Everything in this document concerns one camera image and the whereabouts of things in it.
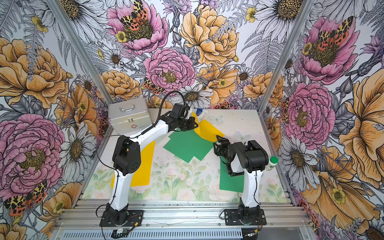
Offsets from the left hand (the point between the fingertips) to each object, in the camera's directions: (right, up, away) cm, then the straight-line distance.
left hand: (198, 129), depth 93 cm
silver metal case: (-45, +8, +7) cm, 46 cm away
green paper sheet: (-7, -10, +9) cm, 16 cm away
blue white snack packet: (+2, +11, +23) cm, 26 cm away
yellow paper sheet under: (+6, -1, +20) cm, 20 cm away
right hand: (+10, -7, +5) cm, 13 cm away
